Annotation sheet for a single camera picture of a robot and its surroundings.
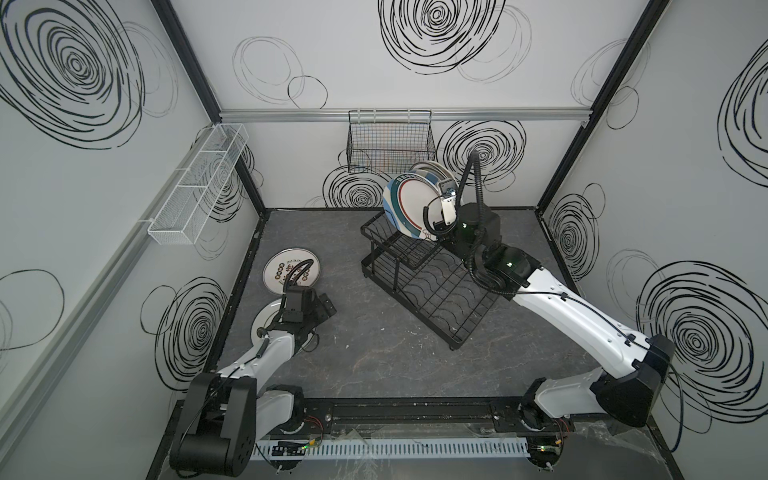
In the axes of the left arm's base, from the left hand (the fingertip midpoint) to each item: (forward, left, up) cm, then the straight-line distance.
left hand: (320, 307), depth 90 cm
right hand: (+10, -34, +36) cm, 50 cm away
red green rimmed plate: (+19, -25, +29) cm, 42 cm away
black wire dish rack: (+11, -34, -1) cm, 35 cm away
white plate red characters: (+17, +17, -2) cm, 24 cm away
